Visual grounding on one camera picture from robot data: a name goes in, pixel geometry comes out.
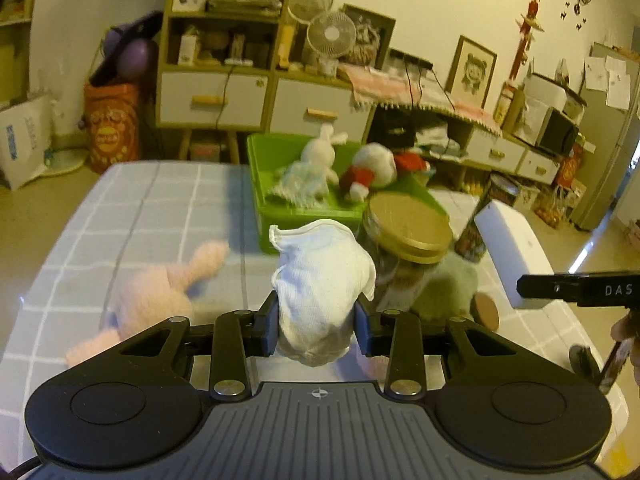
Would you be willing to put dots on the yellow bottle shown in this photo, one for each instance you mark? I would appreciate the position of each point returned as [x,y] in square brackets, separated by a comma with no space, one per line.
[286,45]

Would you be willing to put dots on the low wooden cabinet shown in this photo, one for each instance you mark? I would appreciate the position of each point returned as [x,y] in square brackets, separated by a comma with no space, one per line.
[480,160]

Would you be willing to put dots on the small white carton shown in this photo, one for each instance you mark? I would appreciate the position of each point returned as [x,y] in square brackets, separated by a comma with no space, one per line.
[188,50]

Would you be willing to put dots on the grey refrigerator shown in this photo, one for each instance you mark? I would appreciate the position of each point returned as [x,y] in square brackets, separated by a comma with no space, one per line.
[607,135]

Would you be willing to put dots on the glass jar with gold lid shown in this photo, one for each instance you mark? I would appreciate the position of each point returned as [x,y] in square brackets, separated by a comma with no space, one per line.
[405,225]

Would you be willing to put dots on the tall black drink can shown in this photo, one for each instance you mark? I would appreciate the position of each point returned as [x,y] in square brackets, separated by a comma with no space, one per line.
[470,245]

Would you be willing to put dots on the pink fringed table runner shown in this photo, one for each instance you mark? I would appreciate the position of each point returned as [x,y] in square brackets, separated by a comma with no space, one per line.
[380,87]

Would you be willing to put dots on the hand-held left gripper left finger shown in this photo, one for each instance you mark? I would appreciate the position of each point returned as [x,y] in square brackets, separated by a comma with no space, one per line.
[230,345]

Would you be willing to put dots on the small white desk fan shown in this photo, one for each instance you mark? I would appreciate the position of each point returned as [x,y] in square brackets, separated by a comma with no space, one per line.
[331,35]

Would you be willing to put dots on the wall power strip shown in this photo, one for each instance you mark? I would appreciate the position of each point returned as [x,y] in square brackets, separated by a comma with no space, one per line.
[410,57]

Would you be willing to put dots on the pale green cloth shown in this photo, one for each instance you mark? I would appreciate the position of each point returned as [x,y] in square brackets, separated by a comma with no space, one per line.
[450,285]

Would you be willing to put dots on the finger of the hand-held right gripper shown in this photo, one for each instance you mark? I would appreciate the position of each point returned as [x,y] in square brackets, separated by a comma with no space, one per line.
[547,287]

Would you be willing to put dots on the red and white santa plush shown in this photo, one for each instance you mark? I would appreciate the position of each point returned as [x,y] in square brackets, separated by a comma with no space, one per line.
[375,162]

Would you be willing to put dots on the brown round pad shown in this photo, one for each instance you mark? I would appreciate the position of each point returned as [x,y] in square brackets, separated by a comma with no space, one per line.
[486,310]

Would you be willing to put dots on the orange printed bag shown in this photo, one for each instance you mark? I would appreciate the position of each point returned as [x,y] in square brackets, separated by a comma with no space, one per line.
[110,130]

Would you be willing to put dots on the wooden shelf cabinet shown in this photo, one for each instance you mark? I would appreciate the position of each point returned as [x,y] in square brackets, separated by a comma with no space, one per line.
[270,72]

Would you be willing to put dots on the red hanging ornament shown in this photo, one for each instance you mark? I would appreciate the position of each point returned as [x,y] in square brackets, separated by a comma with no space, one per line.
[530,20]

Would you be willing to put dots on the white paper bag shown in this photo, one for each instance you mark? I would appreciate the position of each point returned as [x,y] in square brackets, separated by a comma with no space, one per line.
[22,142]

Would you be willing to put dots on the pink plush bunny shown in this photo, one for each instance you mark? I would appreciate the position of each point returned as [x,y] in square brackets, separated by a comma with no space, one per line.
[150,295]

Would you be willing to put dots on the person's right hand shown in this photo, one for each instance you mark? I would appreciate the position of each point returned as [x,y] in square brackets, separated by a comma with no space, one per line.
[625,327]

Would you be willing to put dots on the purple ball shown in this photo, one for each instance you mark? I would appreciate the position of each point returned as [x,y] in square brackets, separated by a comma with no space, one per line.
[140,57]

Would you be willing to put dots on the folded clothes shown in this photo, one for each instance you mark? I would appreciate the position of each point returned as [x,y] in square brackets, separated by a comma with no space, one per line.
[440,142]

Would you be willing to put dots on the white foam block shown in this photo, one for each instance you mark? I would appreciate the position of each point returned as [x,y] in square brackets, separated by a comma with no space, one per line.
[510,245]

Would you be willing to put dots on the microwave oven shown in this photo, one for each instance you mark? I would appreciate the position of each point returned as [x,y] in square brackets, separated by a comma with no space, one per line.
[557,132]

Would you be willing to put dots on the white plush bunny blue dress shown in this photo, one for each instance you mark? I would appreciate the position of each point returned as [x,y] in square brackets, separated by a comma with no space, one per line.
[320,152]

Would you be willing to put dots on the framed cat picture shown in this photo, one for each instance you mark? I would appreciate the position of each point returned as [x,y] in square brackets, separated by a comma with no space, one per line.
[372,35]

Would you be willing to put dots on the green plastic bin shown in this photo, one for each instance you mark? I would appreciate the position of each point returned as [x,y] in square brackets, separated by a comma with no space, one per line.
[265,200]

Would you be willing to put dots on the framed cartoon picture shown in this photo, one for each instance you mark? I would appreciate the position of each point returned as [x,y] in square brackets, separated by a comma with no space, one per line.
[472,70]

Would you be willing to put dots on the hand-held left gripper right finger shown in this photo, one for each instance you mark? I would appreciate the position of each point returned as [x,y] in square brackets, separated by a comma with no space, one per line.
[405,350]

